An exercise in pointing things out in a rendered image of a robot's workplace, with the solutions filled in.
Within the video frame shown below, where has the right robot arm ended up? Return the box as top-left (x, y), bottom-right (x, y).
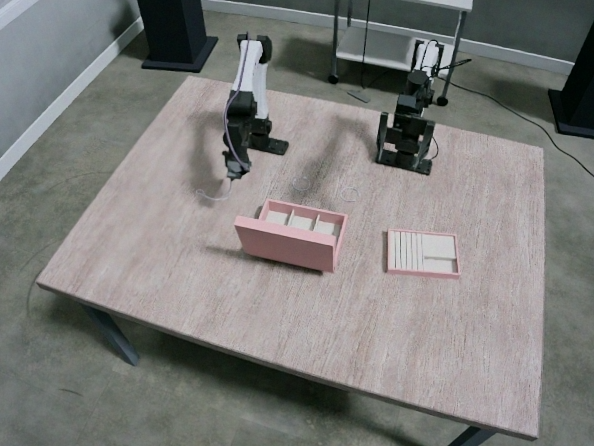
top-left (226, 34), bottom-right (289, 179)

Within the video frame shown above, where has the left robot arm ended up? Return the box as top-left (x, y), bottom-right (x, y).
top-left (375, 39), bottom-right (445, 176)

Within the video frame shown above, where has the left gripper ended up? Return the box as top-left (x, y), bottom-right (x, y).
top-left (376, 111), bottom-right (436, 171)

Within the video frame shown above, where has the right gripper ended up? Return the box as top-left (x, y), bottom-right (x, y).
top-left (222, 141), bottom-right (252, 168)

